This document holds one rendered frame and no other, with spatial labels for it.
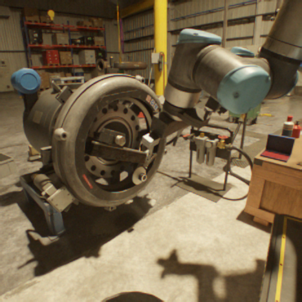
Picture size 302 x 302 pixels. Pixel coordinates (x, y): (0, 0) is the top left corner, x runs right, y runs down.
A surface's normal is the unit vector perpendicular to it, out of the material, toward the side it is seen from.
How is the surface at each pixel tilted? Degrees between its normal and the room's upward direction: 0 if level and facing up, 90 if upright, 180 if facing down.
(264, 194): 90
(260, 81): 115
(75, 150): 90
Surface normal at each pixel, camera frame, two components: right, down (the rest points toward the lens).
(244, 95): 0.42, 0.68
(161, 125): -0.68, 0.39
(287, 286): -0.02, -0.93
